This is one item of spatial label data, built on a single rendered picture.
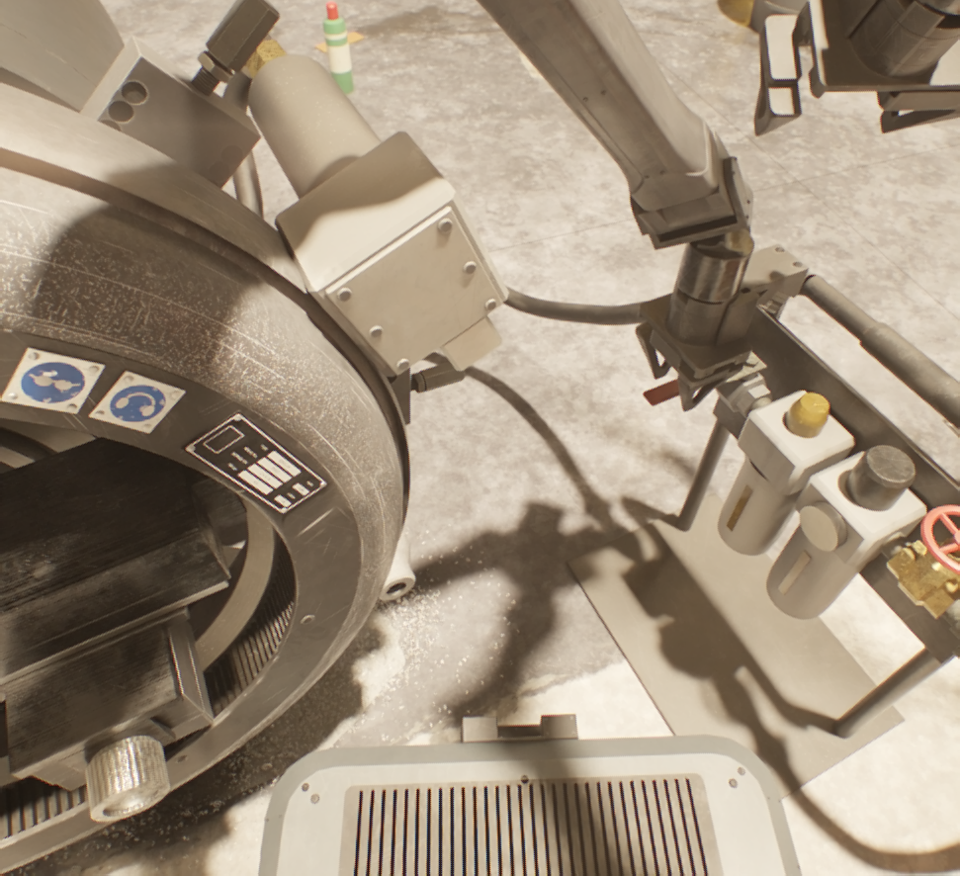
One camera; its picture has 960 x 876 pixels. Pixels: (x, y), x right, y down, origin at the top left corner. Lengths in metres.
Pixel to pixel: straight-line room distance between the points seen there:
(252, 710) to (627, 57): 0.62
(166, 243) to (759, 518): 0.73
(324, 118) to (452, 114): 1.73
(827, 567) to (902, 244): 1.26
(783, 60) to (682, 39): 2.27
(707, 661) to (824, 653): 0.18
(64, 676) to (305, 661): 0.23
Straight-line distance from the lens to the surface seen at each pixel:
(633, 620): 1.17
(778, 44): 0.56
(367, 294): 0.43
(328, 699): 1.13
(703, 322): 0.70
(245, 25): 0.45
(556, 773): 0.83
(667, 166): 0.56
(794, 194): 2.08
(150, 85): 0.45
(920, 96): 0.57
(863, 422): 0.84
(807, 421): 0.81
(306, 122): 0.57
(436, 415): 1.37
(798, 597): 0.93
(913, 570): 0.80
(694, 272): 0.67
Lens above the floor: 1.06
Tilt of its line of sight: 49 degrees down
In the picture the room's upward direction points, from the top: straight up
